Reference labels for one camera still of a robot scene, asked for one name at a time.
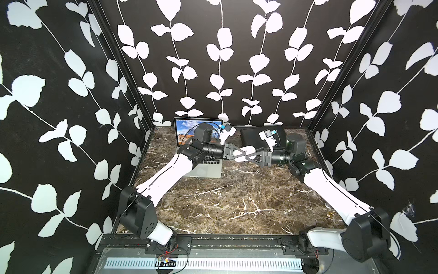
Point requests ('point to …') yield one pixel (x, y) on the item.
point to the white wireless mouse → (247, 150)
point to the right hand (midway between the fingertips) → (247, 156)
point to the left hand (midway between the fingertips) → (244, 153)
